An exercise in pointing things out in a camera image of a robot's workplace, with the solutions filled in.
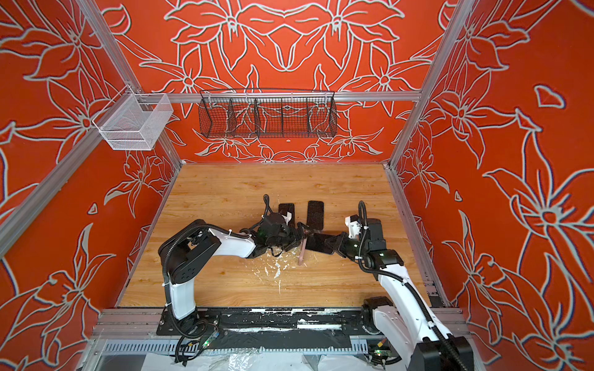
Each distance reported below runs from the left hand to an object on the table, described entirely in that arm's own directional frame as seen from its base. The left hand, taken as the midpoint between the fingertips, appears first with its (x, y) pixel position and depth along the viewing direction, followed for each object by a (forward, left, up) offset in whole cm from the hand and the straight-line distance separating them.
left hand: (310, 235), depth 87 cm
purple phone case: (-4, -2, +2) cm, 5 cm away
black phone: (+15, +12, -5) cm, 20 cm away
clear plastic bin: (+33, +74, +26) cm, 85 cm away
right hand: (-5, -5, +6) cm, 10 cm away
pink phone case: (-10, +3, 0) cm, 11 cm away
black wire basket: (+46, +21, +24) cm, 56 cm away
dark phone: (+14, -2, -8) cm, 17 cm away
